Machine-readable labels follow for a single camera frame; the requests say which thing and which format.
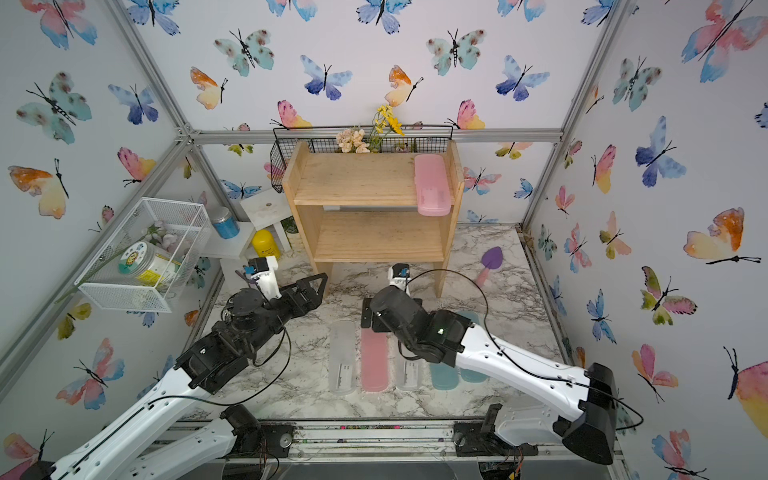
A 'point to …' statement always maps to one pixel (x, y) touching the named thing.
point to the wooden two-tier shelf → (361, 207)
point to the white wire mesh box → (174, 228)
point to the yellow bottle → (264, 244)
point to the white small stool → (264, 209)
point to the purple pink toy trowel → (492, 258)
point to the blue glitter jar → (225, 224)
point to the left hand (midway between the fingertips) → (318, 280)
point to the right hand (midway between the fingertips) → (379, 302)
